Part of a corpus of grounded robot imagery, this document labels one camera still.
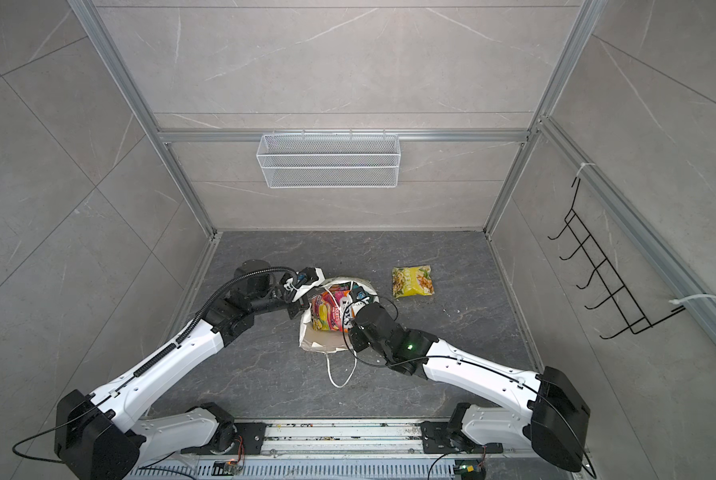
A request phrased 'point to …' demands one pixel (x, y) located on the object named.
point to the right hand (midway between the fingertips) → (352, 317)
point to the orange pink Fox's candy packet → (327, 311)
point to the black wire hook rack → (634, 315)
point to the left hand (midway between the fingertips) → (323, 279)
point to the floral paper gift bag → (335, 344)
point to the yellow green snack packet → (412, 281)
